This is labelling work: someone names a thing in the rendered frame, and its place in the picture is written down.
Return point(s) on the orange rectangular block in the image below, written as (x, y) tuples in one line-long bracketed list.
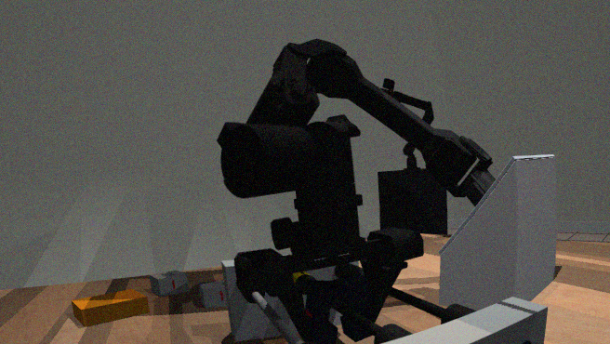
[(104, 308)]

